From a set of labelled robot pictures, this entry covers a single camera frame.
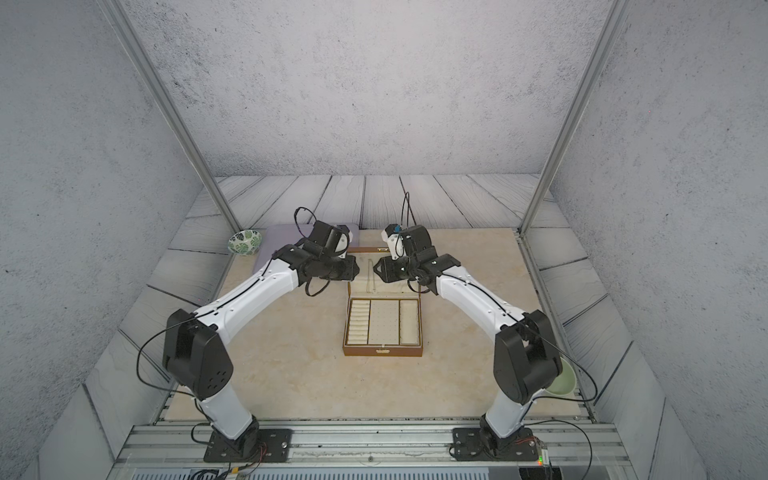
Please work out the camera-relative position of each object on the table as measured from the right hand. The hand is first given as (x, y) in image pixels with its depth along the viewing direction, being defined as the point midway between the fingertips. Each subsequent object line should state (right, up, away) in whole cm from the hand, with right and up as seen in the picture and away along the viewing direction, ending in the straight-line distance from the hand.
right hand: (379, 267), depth 84 cm
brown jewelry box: (+1, -15, +5) cm, 16 cm away
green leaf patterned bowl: (-52, +8, +31) cm, 61 cm away
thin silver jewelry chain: (-3, -5, +10) cm, 12 cm away
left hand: (-5, -1, +2) cm, 5 cm away
